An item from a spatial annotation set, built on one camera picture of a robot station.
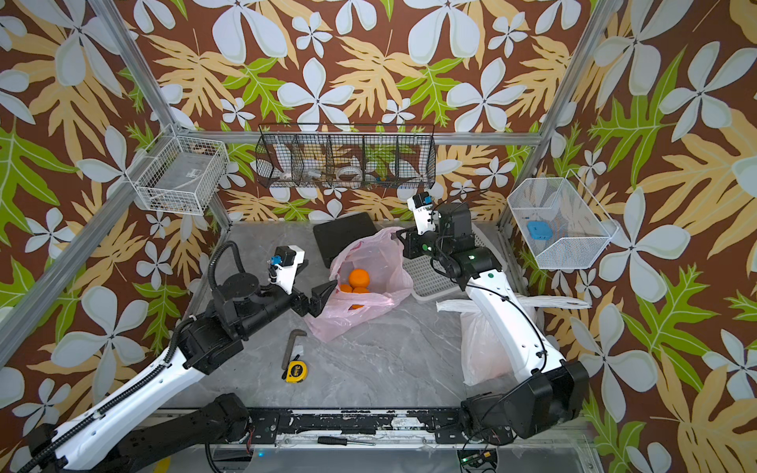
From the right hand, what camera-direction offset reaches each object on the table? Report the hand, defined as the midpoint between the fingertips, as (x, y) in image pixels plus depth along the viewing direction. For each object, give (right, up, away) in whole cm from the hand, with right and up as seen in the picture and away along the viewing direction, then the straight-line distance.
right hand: (397, 232), depth 74 cm
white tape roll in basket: (-15, +22, +25) cm, 36 cm away
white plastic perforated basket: (+12, -16, +27) cm, 34 cm away
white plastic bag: (+23, -34, +4) cm, 41 cm away
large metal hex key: (-31, -31, +17) cm, 47 cm away
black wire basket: (-15, +27, +23) cm, 39 cm away
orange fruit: (-11, -14, +23) cm, 29 cm away
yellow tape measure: (-28, -39, +7) cm, 49 cm away
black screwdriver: (-14, -52, -2) cm, 54 cm away
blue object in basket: (+41, +1, +8) cm, 42 cm away
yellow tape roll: (-45, -45, -21) cm, 66 cm away
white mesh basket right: (+49, +2, +10) cm, 50 cm away
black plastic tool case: (-22, +1, +41) cm, 46 cm away
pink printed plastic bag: (-4, -6, +21) cm, 22 cm away
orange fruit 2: (-11, -18, +24) cm, 32 cm away
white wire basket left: (-64, +18, +12) cm, 68 cm away
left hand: (-17, -9, -9) cm, 22 cm away
